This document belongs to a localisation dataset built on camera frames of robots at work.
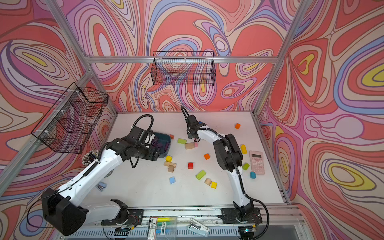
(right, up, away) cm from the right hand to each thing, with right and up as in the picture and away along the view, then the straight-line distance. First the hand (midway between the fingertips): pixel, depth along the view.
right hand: (195, 135), depth 104 cm
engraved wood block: (-17, -17, -12) cm, 27 cm away
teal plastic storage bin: (-21, -2, -3) cm, 21 cm away
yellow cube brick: (-17, -14, -11) cm, 25 cm away
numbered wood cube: (-15, -19, -15) cm, 28 cm away
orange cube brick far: (+32, +7, +7) cm, 33 cm away
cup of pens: (-56, -10, -26) cm, 63 cm away
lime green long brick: (-10, -4, -2) cm, 11 cm away
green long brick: (+3, -22, -16) cm, 27 cm away
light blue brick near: (-14, -25, -17) cm, 33 cm away
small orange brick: (-16, -1, +1) cm, 16 cm away
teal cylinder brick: (+33, -22, -18) cm, 43 cm away
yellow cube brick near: (+10, -27, -19) cm, 35 cm away
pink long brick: (0, -6, -5) cm, 7 cm away
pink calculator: (+38, -16, -13) cm, 43 cm away
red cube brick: (-3, -17, -15) cm, 23 cm away
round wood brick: (+7, -25, -20) cm, 32 cm away
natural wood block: (-4, -6, -6) cm, 9 cm away
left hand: (-22, -8, -25) cm, 34 cm away
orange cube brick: (+7, -13, -9) cm, 17 cm away
